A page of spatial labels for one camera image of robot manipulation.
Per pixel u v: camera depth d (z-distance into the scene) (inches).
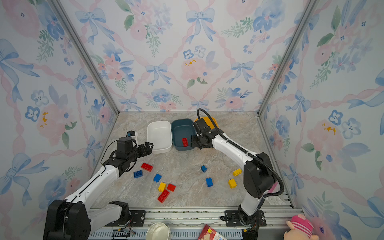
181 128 44.2
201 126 26.7
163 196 31.5
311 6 27.0
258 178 17.9
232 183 32.9
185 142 39.9
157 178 34.4
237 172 34.2
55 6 26.8
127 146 25.7
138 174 34.4
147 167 35.7
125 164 24.5
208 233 26.6
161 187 32.2
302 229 26.1
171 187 32.5
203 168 35.1
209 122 24.3
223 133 23.7
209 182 33.0
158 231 27.7
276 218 30.1
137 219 29.3
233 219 28.7
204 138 24.3
